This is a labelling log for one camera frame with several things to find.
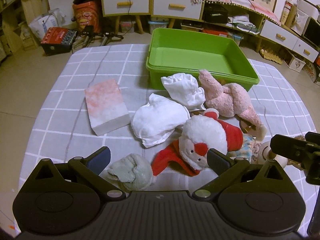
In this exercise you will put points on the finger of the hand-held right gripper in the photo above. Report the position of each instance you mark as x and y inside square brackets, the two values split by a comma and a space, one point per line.
[290, 150]

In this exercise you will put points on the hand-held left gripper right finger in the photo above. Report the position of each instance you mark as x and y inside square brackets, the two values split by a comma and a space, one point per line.
[218, 163]

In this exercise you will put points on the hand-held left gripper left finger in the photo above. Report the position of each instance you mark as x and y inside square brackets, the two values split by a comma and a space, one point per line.
[99, 158]

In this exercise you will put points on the grey green towel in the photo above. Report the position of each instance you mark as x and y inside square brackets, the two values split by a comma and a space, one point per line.
[135, 172]

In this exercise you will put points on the dog plush with blue bonnet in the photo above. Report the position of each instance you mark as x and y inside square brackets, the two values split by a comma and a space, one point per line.
[250, 142]

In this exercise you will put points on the red white santa plush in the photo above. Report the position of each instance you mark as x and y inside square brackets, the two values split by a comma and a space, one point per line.
[200, 130]

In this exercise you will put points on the pink white sponge block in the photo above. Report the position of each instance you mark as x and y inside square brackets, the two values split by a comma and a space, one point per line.
[105, 105]

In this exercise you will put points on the pink plush rabbit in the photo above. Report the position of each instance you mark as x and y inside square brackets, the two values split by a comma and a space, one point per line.
[232, 100]

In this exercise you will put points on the white cloth pouch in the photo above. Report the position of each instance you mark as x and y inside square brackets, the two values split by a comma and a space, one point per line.
[155, 120]
[182, 90]

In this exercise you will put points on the green plastic bin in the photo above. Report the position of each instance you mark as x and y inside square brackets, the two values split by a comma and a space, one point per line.
[190, 55]

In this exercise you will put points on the egg tray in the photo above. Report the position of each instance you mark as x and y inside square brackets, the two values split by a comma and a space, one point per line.
[271, 56]

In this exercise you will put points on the grey checkered blanket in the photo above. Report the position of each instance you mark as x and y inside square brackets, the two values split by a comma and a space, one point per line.
[75, 62]

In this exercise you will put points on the small white drawer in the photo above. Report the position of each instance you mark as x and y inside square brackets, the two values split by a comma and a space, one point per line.
[300, 46]

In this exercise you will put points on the clear storage box blue lid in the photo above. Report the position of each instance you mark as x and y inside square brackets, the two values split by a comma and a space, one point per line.
[237, 40]
[158, 27]

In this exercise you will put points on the black tripod stand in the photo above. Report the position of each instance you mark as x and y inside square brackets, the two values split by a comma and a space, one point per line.
[100, 35]

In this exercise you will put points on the low wooden cabinet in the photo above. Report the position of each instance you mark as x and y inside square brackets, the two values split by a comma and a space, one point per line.
[257, 27]

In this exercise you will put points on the red patterned box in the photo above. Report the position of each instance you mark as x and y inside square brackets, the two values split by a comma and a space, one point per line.
[57, 36]

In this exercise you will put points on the red cardboard box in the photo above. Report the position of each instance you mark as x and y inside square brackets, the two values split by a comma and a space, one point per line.
[217, 33]

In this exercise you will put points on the small clear storage box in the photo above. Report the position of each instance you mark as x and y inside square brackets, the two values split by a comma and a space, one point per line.
[128, 27]

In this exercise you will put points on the stack of papers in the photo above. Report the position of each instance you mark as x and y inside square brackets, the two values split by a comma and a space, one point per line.
[242, 22]

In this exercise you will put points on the clear storage box black lid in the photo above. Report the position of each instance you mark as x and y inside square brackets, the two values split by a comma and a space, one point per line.
[191, 27]

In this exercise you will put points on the white cardboard boxes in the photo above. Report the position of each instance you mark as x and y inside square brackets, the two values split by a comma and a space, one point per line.
[303, 10]

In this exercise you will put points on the orange printed bag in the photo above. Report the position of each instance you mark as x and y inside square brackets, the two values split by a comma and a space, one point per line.
[86, 15]

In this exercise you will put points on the white plastic bag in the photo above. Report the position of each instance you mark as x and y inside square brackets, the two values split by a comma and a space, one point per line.
[42, 23]

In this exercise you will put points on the black bag on shelf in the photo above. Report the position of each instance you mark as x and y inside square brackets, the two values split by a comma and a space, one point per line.
[215, 13]

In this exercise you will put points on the light wooden shelf rack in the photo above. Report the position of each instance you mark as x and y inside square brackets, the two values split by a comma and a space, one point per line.
[27, 5]

